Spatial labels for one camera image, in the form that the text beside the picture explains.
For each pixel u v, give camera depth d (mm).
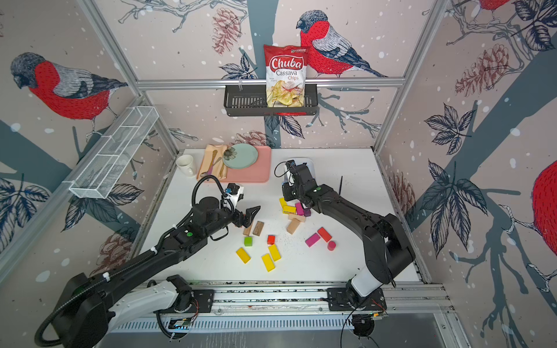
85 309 388
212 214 621
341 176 1097
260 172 1127
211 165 1141
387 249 433
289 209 969
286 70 839
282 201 1001
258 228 899
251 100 949
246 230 899
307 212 946
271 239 878
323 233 899
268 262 832
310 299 758
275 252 856
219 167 1131
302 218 951
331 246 850
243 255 840
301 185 667
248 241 871
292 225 907
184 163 1061
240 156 1188
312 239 885
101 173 716
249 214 696
